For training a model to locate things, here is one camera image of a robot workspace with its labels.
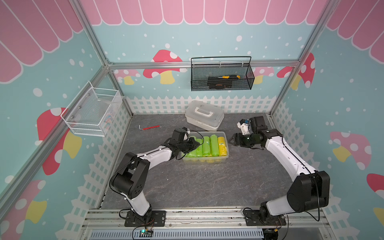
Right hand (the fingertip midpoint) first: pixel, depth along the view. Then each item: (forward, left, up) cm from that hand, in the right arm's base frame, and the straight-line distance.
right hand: (233, 141), depth 84 cm
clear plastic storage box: (-4, +14, -14) cm, 20 cm away
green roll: (-5, +23, -5) cm, 24 cm away
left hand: (+1, +19, -6) cm, 20 cm away
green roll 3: (+2, +15, -8) cm, 17 cm away
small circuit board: (-41, +46, -19) cm, 65 cm away
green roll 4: (-1, +10, -8) cm, 13 cm away
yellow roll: (+1, +5, -8) cm, 10 cm away
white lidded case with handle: (+24, +13, -4) cm, 28 cm away
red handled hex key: (+26, +51, -16) cm, 60 cm away
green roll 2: (0, +19, -7) cm, 20 cm away
